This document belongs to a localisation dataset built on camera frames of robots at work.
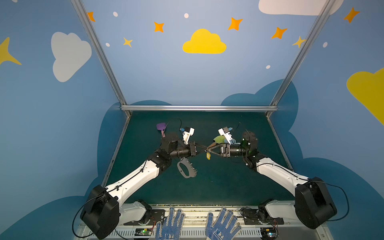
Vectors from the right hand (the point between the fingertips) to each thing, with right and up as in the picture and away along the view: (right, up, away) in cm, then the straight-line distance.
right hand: (210, 149), depth 72 cm
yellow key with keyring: (-1, -4, +2) cm, 4 cm away
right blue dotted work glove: (+5, -39, 0) cm, 39 cm away
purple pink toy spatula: (-33, +11, +39) cm, 52 cm away
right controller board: (+28, -41, 0) cm, 50 cm away
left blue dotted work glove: (-19, -39, -2) cm, 43 cm away
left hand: (-2, 0, -2) cm, 3 cm away
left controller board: (-33, -40, -1) cm, 52 cm away
